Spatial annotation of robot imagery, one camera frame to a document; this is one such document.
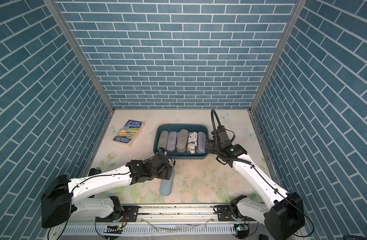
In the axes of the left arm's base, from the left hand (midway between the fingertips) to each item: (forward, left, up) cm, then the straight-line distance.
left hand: (169, 171), depth 80 cm
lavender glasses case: (+24, -19, -1) cm, 31 cm away
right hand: (+12, -23, +8) cm, 28 cm away
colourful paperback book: (+31, +31, -6) cm, 44 cm away
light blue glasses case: (-5, +2, -5) cm, 8 cm away
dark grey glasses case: (+21, -6, 0) cm, 22 cm away
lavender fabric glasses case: (+23, +1, -5) cm, 23 cm away
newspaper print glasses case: (+19, -12, -1) cm, 23 cm away
